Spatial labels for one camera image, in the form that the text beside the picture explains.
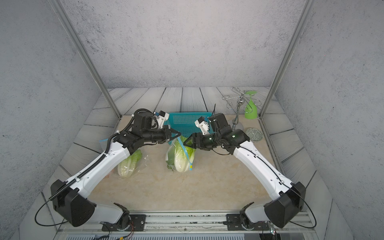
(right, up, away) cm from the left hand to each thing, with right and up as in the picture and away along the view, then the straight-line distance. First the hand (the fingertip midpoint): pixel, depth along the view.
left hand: (182, 134), depth 71 cm
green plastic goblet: (+38, +14, +16) cm, 43 cm away
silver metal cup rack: (+35, +18, +20) cm, 44 cm away
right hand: (+3, -5, -3) cm, 6 cm away
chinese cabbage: (+1, -10, 0) cm, 10 cm away
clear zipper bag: (-28, -23, +21) cm, 42 cm away
